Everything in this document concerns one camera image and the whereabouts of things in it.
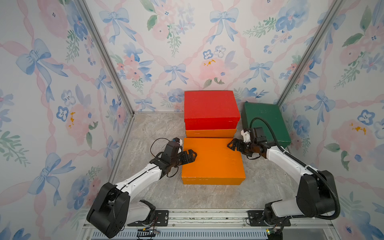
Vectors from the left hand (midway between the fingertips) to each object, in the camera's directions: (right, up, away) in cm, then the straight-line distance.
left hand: (192, 155), depth 85 cm
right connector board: (+40, -37, -12) cm, 55 cm away
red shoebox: (+12, +26, +8) cm, 30 cm away
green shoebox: (+55, +26, +19) cm, 64 cm away
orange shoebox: (+12, +12, +13) cm, 22 cm away
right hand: (+25, +4, +4) cm, 25 cm away
